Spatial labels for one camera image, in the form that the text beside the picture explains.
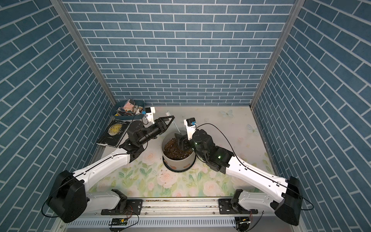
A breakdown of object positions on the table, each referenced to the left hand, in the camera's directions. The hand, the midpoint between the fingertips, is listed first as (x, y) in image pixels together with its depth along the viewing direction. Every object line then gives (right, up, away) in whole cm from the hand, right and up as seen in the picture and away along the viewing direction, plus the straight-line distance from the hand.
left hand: (177, 120), depth 71 cm
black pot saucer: (-1, -30, +12) cm, 32 cm away
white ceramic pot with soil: (-3, -22, +9) cm, 24 cm away
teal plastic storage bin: (-50, +7, +44) cm, 67 cm away
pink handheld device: (-42, +11, +40) cm, 59 cm away
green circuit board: (-30, -52, +1) cm, 60 cm away
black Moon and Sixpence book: (-49, -9, +31) cm, 58 cm away
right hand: (+2, -6, -2) cm, 7 cm away
